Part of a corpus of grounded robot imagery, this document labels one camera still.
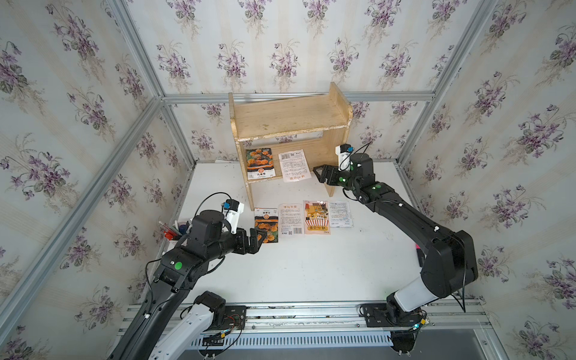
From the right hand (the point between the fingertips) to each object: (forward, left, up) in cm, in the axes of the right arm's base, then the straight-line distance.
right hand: (323, 169), depth 83 cm
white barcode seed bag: (-7, +13, -25) cm, 29 cm away
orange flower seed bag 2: (-7, +23, -25) cm, 35 cm away
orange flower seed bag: (+7, +25, -4) cm, 27 cm away
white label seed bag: (+6, +11, -5) cm, 13 cm away
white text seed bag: (-5, -10, -25) cm, 27 cm away
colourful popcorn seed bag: (-5, +1, -25) cm, 25 cm away
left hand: (-27, +22, -1) cm, 34 cm away
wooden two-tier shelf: (+34, +15, -13) cm, 39 cm away
